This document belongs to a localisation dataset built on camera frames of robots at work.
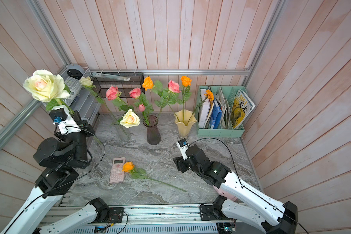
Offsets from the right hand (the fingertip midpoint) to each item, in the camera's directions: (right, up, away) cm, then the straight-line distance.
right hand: (178, 155), depth 74 cm
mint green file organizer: (+33, +36, +23) cm, 55 cm away
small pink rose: (-20, +28, +9) cm, 36 cm away
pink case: (+26, -22, +3) cm, 34 cm away
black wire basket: (-33, +44, +15) cm, 57 cm away
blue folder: (+26, +21, +21) cm, 39 cm away
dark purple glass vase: (-17, +9, +28) cm, 34 cm away
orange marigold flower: (+19, +34, +9) cm, 40 cm away
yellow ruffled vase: (+5, +20, +21) cm, 29 cm away
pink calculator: (-36, -14, +11) cm, 40 cm away
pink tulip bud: (-21, +26, +7) cm, 34 cm away
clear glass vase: (-37, +10, +21) cm, 44 cm away
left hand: (-38, +20, -21) cm, 48 cm away
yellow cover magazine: (+45, +29, +22) cm, 57 cm away
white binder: (+17, +26, +16) cm, 35 cm away
